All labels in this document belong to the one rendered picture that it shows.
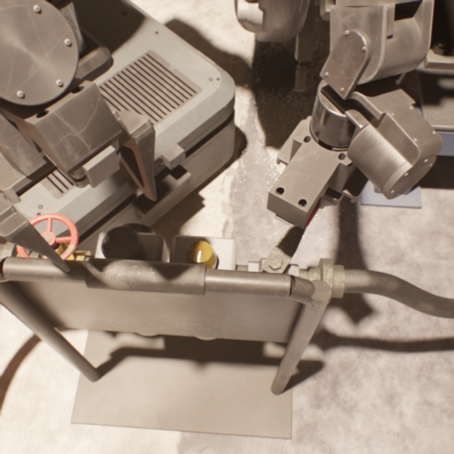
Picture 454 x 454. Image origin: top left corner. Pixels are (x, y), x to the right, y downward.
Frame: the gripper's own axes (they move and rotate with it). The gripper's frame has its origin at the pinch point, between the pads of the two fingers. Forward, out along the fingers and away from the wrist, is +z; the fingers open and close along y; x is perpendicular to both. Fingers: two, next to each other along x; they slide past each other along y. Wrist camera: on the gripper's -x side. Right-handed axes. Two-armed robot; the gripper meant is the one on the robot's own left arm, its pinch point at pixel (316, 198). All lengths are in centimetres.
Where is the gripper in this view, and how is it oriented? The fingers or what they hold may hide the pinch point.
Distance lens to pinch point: 68.2
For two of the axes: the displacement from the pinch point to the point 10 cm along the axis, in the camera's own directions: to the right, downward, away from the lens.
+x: 5.4, -7.5, 3.9
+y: 8.4, 4.8, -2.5
